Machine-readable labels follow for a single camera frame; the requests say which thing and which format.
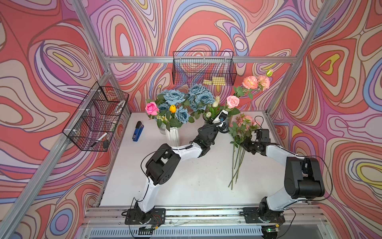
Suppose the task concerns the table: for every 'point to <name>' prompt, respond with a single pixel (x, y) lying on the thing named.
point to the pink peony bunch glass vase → (243, 126)
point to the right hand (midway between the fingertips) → (241, 146)
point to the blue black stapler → (138, 131)
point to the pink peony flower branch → (240, 130)
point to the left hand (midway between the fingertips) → (223, 111)
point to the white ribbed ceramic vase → (172, 137)
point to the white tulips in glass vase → (212, 110)
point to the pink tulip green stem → (235, 171)
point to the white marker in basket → (104, 135)
